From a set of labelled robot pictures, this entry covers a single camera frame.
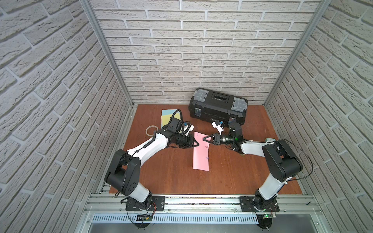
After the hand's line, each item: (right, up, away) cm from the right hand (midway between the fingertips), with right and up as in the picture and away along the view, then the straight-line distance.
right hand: (206, 139), depth 85 cm
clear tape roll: (-39, +7, +19) cm, 44 cm away
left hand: (-4, -2, -5) cm, 6 cm away
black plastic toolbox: (+6, +22, +11) cm, 25 cm away
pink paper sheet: (-3, -8, -2) cm, 8 cm away
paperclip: (0, -10, -3) cm, 11 cm away
